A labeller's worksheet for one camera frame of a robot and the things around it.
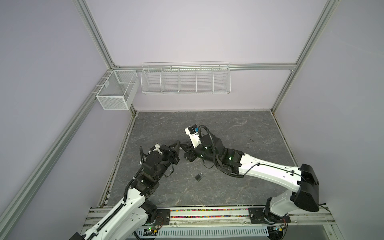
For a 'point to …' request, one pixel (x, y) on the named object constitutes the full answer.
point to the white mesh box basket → (118, 90)
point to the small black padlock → (199, 177)
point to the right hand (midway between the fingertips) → (180, 146)
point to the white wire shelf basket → (181, 78)
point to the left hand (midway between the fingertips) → (182, 141)
